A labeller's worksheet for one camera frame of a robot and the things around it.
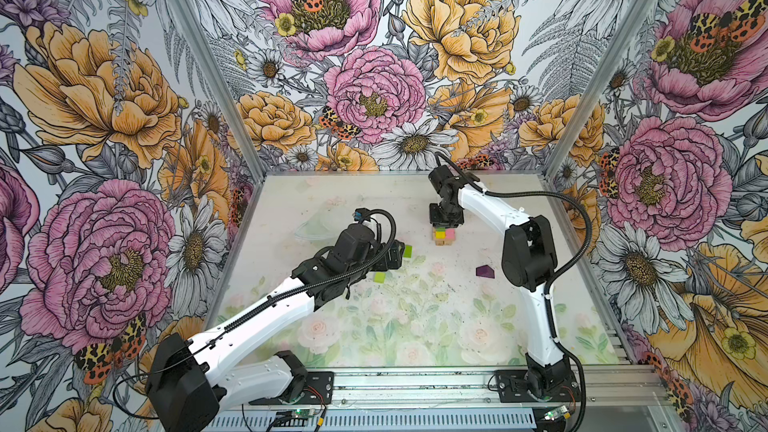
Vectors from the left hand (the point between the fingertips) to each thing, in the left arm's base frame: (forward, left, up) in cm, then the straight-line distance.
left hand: (387, 255), depth 78 cm
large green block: (+12, -7, -18) cm, 23 cm away
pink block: (+16, -21, -14) cm, 30 cm away
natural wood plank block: (+14, -19, -17) cm, 29 cm away
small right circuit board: (-32, -39, -18) cm, 54 cm away
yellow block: (+16, -17, -14) cm, 27 cm away
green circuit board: (-31, +20, -18) cm, 41 cm away
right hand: (+16, -17, -12) cm, 26 cm away
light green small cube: (+3, +2, -18) cm, 19 cm away
